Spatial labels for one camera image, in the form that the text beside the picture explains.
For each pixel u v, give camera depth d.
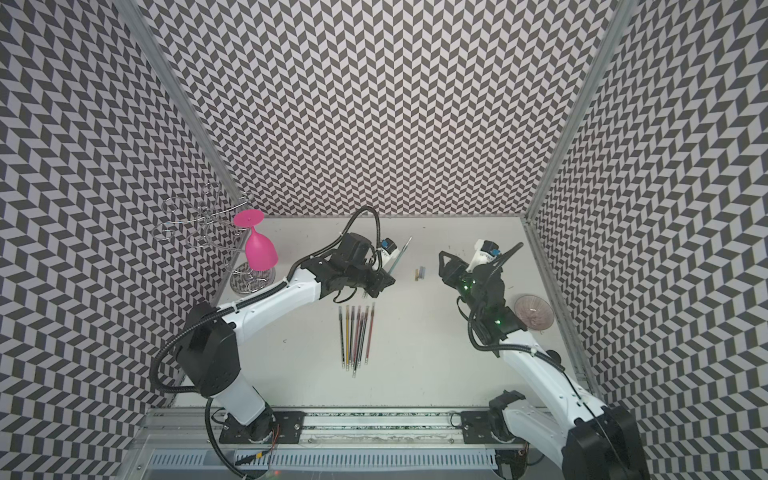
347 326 0.90
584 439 0.38
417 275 1.02
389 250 0.73
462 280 0.67
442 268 0.73
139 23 0.72
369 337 0.89
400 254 0.77
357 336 0.88
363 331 0.89
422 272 1.02
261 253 0.84
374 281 0.72
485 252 0.69
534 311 0.91
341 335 0.89
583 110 0.83
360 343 0.87
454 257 0.73
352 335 0.88
